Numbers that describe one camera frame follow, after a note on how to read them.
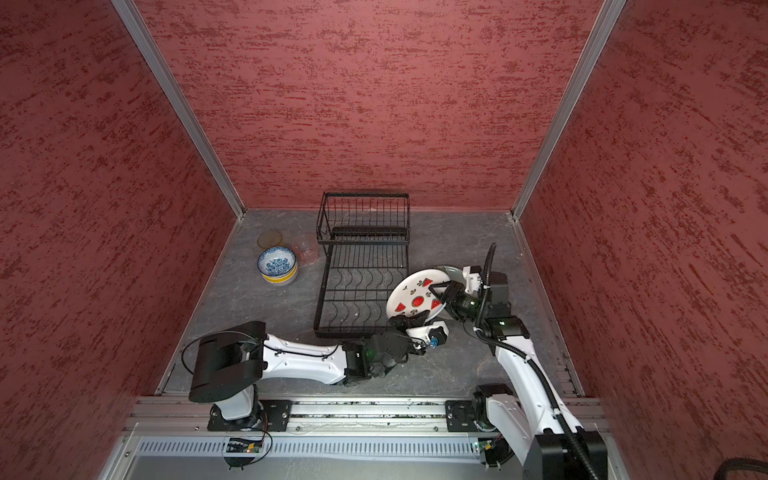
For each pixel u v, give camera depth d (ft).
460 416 2.43
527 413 1.54
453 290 2.35
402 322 2.20
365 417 2.49
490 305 2.03
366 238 3.59
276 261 3.20
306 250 3.49
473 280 2.49
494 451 2.28
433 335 2.03
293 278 3.13
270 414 2.43
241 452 2.38
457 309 2.33
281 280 3.06
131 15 2.32
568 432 1.30
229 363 1.53
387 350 1.83
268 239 3.57
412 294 2.77
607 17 2.33
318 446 2.33
